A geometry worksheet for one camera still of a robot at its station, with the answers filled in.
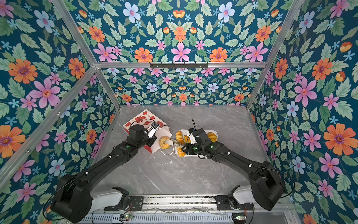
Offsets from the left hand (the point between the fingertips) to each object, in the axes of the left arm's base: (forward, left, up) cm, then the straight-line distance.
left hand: (156, 128), depth 83 cm
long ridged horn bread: (+2, -13, -16) cm, 21 cm away
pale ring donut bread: (-1, -2, -16) cm, 16 cm away
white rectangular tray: (-9, -13, -16) cm, 22 cm away
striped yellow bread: (-1, -19, -15) cm, 24 cm away
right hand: (-12, -16, -5) cm, 20 cm away
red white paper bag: (+13, +10, -7) cm, 18 cm away
